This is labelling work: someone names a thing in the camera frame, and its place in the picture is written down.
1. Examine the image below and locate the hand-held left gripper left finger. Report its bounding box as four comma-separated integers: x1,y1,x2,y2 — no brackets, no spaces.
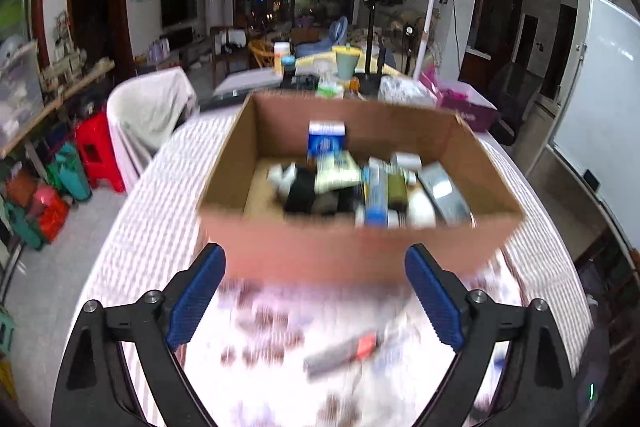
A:
51,243,227,427

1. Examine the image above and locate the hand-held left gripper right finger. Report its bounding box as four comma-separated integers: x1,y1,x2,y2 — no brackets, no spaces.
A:
404,243,581,427

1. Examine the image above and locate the brown cardboard box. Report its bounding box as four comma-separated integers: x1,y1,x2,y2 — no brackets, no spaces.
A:
196,91,526,285

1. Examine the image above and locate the white plastic cylinder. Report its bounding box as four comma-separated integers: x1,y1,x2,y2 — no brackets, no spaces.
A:
391,152,423,170

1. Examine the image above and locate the panda plush toy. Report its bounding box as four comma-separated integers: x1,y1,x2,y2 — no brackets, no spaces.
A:
266,162,361,215

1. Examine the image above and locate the green white packet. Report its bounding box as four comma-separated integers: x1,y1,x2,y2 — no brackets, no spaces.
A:
315,152,363,195

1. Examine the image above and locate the blue tissue packet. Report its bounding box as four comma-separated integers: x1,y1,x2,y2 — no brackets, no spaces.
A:
306,120,347,160

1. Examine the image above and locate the checkered quilted tablecloth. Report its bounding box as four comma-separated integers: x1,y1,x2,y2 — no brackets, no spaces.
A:
75,107,596,427

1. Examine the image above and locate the grey orange marker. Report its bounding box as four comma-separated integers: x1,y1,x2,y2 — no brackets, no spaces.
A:
302,329,381,375

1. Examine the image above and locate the dark olive tube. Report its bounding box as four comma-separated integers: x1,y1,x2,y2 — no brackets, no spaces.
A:
387,172,408,212

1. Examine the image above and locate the red bag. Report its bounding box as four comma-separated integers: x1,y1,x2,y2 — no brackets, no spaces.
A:
32,184,71,244

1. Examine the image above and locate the green bag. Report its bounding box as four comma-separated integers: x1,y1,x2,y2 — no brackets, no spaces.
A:
47,142,93,202

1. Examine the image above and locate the red plastic stool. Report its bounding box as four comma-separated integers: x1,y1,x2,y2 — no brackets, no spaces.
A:
75,112,126,194

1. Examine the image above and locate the chair with white cover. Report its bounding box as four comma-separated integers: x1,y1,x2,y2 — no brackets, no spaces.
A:
106,67,198,192

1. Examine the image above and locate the black flat device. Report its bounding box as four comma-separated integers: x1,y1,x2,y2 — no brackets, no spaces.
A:
199,91,249,112

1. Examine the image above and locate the floral tissue box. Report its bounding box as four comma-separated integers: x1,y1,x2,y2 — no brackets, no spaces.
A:
378,76,438,108

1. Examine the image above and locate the black office chair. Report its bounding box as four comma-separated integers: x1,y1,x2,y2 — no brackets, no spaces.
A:
487,62,543,145

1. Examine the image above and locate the lilac kettle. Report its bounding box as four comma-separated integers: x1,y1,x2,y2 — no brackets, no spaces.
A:
150,38,173,64

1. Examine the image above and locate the wooden workbench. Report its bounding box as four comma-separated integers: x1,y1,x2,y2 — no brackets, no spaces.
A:
0,57,116,158

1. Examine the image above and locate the whiteboard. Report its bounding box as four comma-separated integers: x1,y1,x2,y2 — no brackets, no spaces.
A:
547,0,640,253

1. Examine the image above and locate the white jar orange label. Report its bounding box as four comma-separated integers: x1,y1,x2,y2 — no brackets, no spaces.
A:
273,42,297,75

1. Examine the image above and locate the standing electric fan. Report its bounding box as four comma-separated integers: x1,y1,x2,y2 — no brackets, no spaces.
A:
390,19,426,75

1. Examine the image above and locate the black tripod stand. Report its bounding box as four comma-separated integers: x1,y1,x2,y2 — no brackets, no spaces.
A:
362,0,396,95

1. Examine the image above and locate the blue plastic chair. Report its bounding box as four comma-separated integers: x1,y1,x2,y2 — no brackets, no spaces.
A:
297,17,351,58

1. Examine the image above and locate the black television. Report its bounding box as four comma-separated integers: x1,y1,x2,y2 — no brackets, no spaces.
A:
160,0,198,28

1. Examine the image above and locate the white tower air conditioner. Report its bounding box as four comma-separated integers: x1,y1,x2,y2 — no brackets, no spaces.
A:
204,0,223,42

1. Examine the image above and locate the dark wooden doorway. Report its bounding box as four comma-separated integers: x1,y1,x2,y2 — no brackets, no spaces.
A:
66,0,136,72

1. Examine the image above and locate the black camera device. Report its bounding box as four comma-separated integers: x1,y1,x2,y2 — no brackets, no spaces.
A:
282,74,318,90

